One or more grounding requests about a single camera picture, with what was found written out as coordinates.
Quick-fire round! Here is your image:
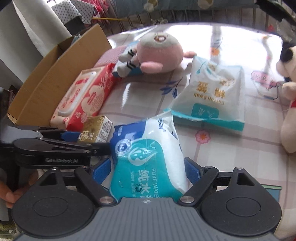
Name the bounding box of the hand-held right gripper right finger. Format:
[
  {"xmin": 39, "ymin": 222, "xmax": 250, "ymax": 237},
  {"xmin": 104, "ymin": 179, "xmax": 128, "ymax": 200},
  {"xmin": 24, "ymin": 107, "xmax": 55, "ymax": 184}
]
[{"xmin": 178, "ymin": 158, "xmax": 257, "ymax": 205}]

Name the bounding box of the person's left hand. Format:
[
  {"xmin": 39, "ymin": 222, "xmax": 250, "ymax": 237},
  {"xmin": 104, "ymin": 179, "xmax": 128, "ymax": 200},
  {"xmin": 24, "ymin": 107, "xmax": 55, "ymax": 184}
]
[{"xmin": 0, "ymin": 179, "xmax": 37, "ymax": 209}]

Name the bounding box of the white teal cotton swab bag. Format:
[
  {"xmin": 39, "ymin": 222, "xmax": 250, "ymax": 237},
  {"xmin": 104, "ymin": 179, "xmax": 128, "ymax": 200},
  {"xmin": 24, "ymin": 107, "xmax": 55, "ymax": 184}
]
[{"xmin": 170, "ymin": 56, "xmax": 245, "ymax": 132}]

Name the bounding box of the pink plush toy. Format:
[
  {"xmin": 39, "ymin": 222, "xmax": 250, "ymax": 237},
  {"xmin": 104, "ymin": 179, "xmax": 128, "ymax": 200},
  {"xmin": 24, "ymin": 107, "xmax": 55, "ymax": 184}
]
[{"xmin": 116, "ymin": 32, "xmax": 197, "ymax": 77}]

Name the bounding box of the blue white wipes pack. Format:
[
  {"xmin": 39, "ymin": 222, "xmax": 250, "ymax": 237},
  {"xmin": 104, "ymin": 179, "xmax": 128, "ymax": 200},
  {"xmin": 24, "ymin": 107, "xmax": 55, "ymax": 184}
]
[{"xmin": 109, "ymin": 110, "xmax": 189, "ymax": 200}]

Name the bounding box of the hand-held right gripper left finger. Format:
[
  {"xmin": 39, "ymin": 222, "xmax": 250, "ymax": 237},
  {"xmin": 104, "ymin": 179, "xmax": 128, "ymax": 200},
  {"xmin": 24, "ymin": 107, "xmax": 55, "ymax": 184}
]
[{"xmin": 38, "ymin": 158, "xmax": 117, "ymax": 207}]

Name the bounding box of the brown cardboard box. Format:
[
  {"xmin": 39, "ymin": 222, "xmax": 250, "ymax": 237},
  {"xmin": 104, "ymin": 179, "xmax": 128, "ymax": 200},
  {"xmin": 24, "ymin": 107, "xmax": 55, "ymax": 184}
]
[{"xmin": 7, "ymin": 23, "xmax": 113, "ymax": 127}]

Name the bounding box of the pink wet wipes pack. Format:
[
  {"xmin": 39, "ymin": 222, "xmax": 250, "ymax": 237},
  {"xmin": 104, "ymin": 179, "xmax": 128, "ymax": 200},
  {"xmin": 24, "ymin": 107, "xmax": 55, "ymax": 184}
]
[{"xmin": 50, "ymin": 64, "xmax": 122, "ymax": 131}]

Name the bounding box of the gold tissue pack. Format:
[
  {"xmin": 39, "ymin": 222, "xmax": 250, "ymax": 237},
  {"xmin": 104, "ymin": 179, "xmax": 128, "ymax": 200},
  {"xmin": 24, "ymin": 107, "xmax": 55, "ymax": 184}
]
[{"xmin": 77, "ymin": 115, "xmax": 113, "ymax": 143}]

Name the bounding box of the white curtain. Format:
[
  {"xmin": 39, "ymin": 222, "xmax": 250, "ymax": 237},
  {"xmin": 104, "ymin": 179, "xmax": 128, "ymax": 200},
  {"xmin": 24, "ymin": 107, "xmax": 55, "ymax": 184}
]
[{"xmin": 0, "ymin": 0, "xmax": 73, "ymax": 67}]

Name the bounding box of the pink hanging clothing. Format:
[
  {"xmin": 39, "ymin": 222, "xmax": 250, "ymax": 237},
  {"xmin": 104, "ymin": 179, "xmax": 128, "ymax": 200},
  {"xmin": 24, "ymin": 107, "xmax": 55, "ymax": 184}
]
[{"xmin": 92, "ymin": 0, "xmax": 105, "ymax": 15}]

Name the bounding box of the yellow stick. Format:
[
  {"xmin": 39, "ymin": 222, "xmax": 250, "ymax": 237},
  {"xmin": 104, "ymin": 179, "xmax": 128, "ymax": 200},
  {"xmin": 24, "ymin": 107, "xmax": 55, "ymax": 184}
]
[{"xmin": 92, "ymin": 16, "xmax": 130, "ymax": 22}]

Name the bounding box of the cream doll plush red shirt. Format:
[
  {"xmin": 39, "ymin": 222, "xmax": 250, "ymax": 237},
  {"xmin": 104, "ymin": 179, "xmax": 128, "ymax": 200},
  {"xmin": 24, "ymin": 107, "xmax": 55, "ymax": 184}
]
[{"xmin": 276, "ymin": 40, "xmax": 296, "ymax": 153}]

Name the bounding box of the white polka dot cloth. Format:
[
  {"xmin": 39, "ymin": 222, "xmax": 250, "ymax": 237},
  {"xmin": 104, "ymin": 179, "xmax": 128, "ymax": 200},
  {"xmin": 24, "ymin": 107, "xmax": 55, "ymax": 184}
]
[{"xmin": 51, "ymin": 0, "xmax": 95, "ymax": 25}]

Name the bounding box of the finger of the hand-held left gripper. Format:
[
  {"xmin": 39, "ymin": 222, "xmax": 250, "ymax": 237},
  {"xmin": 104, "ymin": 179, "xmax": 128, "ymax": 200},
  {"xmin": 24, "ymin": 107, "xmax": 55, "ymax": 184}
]
[
  {"xmin": 9, "ymin": 125, "xmax": 80, "ymax": 142},
  {"xmin": 13, "ymin": 137, "xmax": 111, "ymax": 155}
]

